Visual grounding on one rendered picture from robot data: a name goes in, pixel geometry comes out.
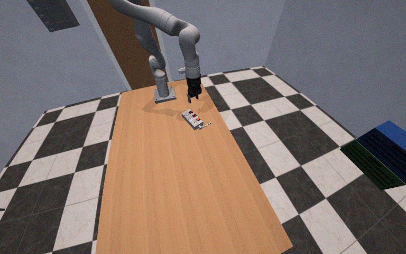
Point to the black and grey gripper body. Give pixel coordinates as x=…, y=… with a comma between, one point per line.
x=193, y=77

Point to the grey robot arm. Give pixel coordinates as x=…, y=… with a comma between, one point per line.
x=143, y=16

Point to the white power strip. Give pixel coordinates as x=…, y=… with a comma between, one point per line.
x=194, y=121

